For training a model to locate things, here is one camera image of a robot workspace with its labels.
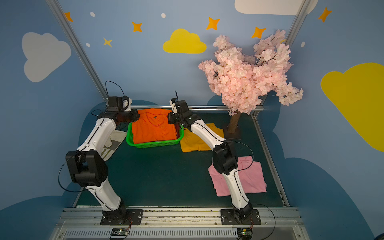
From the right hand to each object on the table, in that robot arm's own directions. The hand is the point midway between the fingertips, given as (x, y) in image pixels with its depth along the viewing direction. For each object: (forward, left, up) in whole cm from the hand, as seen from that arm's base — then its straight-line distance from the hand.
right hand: (169, 115), depth 92 cm
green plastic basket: (-12, +25, -13) cm, 31 cm away
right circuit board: (-56, -45, -24) cm, 76 cm away
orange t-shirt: (-3, +11, -7) cm, 13 cm away
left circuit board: (-60, +17, -22) cm, 66 cm away
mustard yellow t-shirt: (-6, -13, -21) cm, 25 cm away
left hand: (-2, +19, +2) cm, 19 cm away
